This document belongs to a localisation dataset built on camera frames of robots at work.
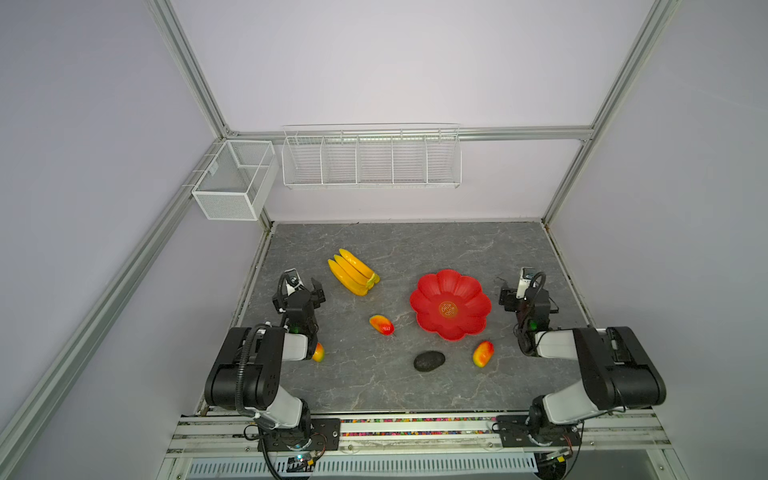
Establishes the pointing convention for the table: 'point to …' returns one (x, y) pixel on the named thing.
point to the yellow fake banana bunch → (353, 273)
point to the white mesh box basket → (239, 180)
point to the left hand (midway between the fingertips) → (300, 285)
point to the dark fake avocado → (429, 360)
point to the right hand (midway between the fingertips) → (523, 287)
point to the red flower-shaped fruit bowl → (450, 305)
